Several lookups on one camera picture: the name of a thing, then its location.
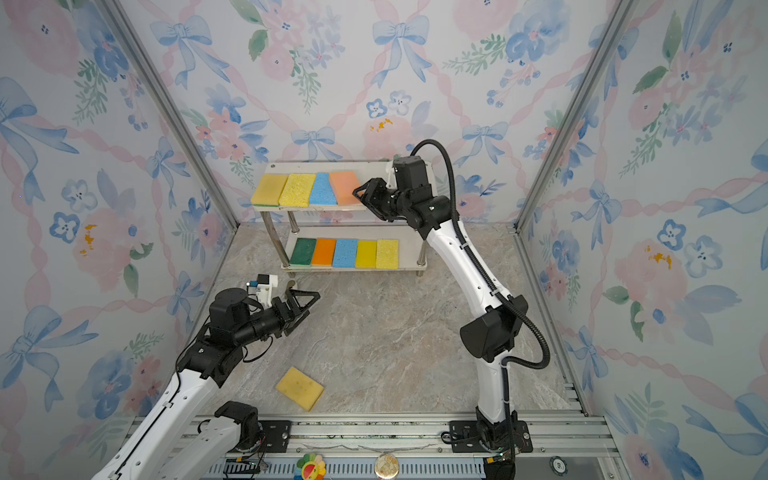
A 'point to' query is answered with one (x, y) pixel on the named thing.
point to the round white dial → (558, 465)
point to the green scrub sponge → (302, 254)
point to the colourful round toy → (310, 467)
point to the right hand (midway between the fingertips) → (355, 193)
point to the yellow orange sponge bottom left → (300, 388)
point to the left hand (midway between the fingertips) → (314, 301)
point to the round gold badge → (386, 465)
